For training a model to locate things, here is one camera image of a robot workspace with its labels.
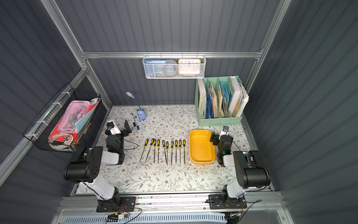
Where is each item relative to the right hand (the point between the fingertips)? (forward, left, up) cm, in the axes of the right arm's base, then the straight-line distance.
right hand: (224, 133), depth 93 cm
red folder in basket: (-16, +83, +20) cm, 86 cm away
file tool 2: (-6, +30, -8) cm, 32 cm away
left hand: (+1, +70, +10) cm, 71 cm away
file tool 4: (-8, +36, -7) cm, 37 cm away
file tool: (-6, +27, -8) cm, 29 cm away
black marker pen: (+14, +67, -7) cm, 69 cm away
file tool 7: (-6, +45, -8) cm, 46 cm away
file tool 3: (-7, +33, -7) cm, 34 cm away
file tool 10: (-6, +55, -8) cm, 55 cm away
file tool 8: (-6, +48, -8) cm, 49 cm away
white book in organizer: (+22, -9, +14) cm, 27 cm away
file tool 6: (-7, +41, -8) cm, 42 cm away
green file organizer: (+20, +3, +12) cm, 23 cm away
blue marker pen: (+12, +64, -7) cm, 66 cm away
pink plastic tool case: (-1, +87, +24) cm, 90 cm away
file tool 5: (-8, +39, -7) cm, 40 cm away
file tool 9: (-6, +51, -8) cm, 51 cm away
